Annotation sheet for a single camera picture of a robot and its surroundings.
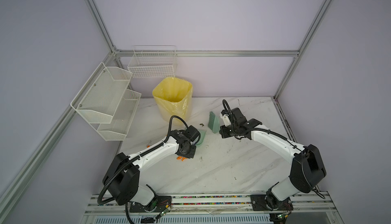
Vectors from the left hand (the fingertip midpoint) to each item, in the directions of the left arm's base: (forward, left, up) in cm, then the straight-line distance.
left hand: (187, 154), depth 82 cm
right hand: (+12, -18, +5) cm, 22 cm away
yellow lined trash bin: (+42, +12, +2) cm, 44 cm away
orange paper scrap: (+1, +3, -8) cm, 8 cm away
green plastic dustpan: (+15, -9, -2) cm, 17 cm away
